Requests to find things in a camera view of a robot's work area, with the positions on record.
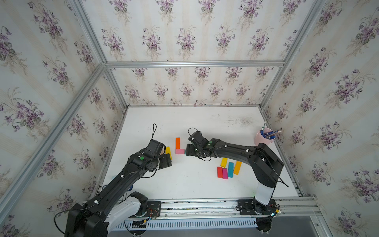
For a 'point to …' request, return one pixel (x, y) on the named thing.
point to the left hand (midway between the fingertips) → (167, 163)
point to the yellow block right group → (224, 162)
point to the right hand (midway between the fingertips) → (191, 150)
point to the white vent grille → (189, 223)
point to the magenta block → (225, 174)
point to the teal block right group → (230, 169)
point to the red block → (219, 172)
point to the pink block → (179, 151)
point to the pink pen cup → (259, 138)
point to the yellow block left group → (168, 151)
